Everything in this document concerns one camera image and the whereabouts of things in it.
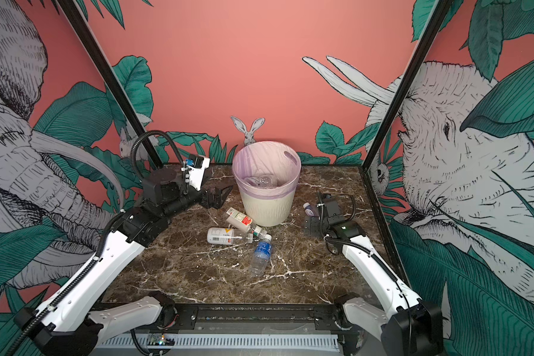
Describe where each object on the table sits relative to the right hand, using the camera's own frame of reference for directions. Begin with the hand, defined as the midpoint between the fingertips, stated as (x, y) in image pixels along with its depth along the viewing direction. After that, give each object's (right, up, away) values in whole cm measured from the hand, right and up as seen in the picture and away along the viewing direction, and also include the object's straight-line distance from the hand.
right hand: (316, 219), depth 82 cm
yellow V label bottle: (-36, -8, +6) cm, 37 cm away
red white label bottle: (-28, -3, +10) cm, 30 cm away
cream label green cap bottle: (-21, +15, +8) cm, 27 cm away
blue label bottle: (-20, -14, +2) cm, 25 cm away
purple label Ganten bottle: (0, +2, +17) cm, 17 cm away
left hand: (-32, +15, -17) cm, 39 cm away
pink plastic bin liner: (-19, +20, +18) cm, 33 cm away
